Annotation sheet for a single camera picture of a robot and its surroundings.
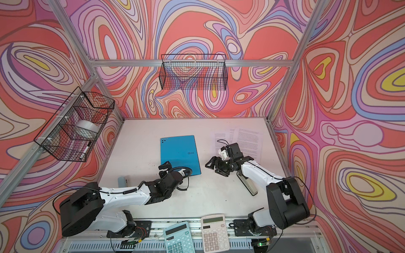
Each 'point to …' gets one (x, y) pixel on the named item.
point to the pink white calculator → (215, 233)
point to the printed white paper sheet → (250, 142)
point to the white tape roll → (88, 125)
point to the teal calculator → (178, 239)
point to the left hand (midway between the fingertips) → (171, 167)
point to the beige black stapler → (248, 183)
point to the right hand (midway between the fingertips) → (211, 171)
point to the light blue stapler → (121, 182)
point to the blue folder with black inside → (181, 151)
